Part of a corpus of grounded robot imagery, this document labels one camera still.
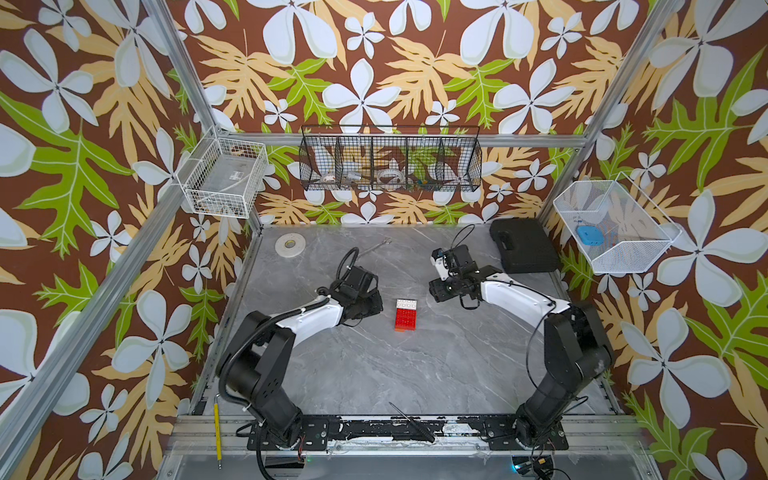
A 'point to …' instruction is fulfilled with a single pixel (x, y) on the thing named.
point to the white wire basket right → (617, 228)
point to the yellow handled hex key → (218, 425)
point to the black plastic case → (524, 245)
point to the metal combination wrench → (384, 241)
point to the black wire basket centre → (390, 157)
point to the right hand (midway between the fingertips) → (438, 284)
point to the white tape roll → (290, 252)
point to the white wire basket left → (223, 176)
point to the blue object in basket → (590, 235)
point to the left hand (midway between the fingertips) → (382, 299)
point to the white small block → (406, 304)
